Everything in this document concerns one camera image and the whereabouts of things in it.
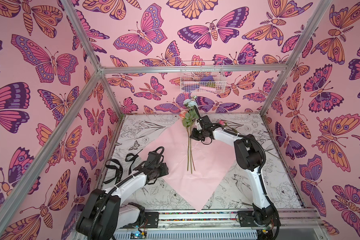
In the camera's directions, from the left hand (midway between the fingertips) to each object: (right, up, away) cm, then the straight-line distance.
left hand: (166, 167), depth 89 cm
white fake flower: (+14, +42, +21) cm, 49 cm away
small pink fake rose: (+39, +28, +21) cm, 52 cm away
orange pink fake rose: (+10, +33, +26) cm, 43 cm away
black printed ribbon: (-27, -2, +1) cm, 27 cm away
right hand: (+15, +19, +14) cm, 28 cm away
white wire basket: (+22, +57, +6) cm, 61 cm away
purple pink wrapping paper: (+18, -1, +2) cm, 18 cm away
